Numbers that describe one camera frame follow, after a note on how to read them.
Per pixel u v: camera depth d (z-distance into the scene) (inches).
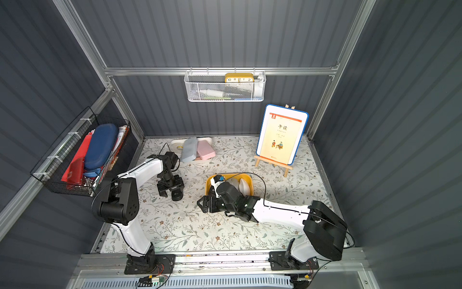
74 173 25.6
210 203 26.8
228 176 28.4
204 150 41.8
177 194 35.9
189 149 41.6
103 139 29.2
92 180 26.5
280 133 35.1
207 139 45.6
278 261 28.6
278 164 38.1
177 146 44.0
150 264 26.3
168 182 31.3
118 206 19.5
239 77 34.2
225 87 35.1
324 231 16.9
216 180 28.4
